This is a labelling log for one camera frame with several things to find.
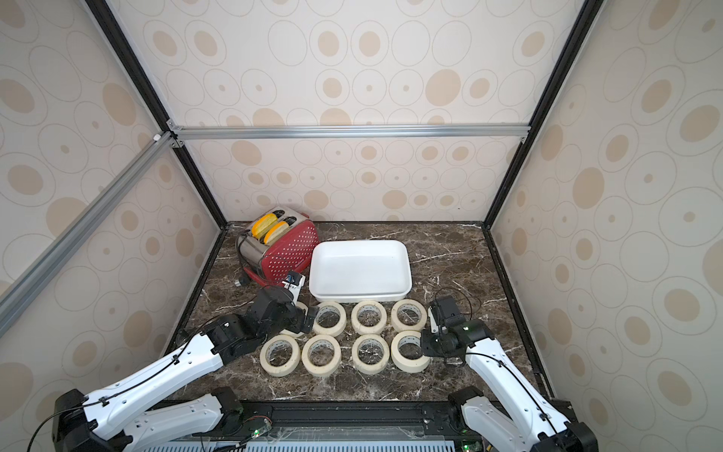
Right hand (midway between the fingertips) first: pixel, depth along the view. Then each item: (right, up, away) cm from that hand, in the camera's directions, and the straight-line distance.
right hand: (426, 346), depth 81 cm
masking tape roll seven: (-5, -3, +4) cm, 7 cm away
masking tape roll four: (-6, +3, +7) cm, 10 cm away
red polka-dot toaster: (-46, +30, +9) cm, 56 cm away
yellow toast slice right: (-46, +34, +9) cm, 58 cm away
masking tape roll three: (-17, +6, +12) cm, 21 cm away
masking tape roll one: (-41, -6, -1) cm, 41 cm away
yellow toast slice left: (-51, +37, +11) cm, 63 cm away
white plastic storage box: (-20, +20, +25) cm, 38 cm away
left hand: (-33, +13, -4) cm, 36 cm away
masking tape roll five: (-29, +5, +11) cm, 32 cm away
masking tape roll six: (-31, -4, +5) cm, 32 cm away
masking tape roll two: (-17, -6, 0) cm, 18 cm away
